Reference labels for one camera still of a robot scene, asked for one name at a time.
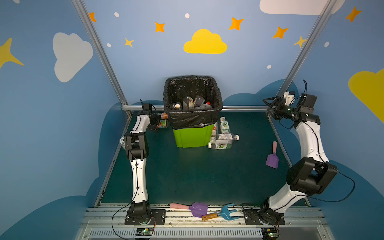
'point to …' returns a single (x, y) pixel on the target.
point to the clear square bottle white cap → (220, 144)
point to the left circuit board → (144, 231)
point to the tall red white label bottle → (214, 134)
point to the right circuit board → (269, 233)
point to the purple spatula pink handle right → (272, 159)
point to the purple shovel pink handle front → (199, 209)
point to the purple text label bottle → (227, 136)
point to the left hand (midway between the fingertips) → (161, 120)
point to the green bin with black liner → (192, 128)
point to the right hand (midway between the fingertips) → (265, 102)
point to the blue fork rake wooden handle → (225, 213)
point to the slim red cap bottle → (208, 103)
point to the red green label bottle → (162, 123)
